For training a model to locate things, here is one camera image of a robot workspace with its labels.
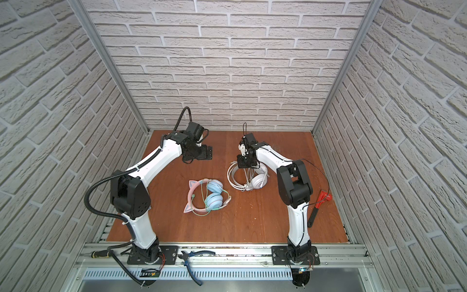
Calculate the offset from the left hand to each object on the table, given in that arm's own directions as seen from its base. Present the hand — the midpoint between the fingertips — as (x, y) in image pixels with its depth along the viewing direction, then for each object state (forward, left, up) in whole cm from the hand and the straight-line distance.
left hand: (205, 153), depth 88 cm
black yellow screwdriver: (-40, +39, -14) cm, 58 cm away
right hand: (0, -18, -9) cm, 20 cm away
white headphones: (-13, -27, -7) cm, 30 cm away
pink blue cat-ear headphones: (-19, -1, -9) cm, 21 cm away
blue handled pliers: (-42, +7, -16) cm, 45 cm away
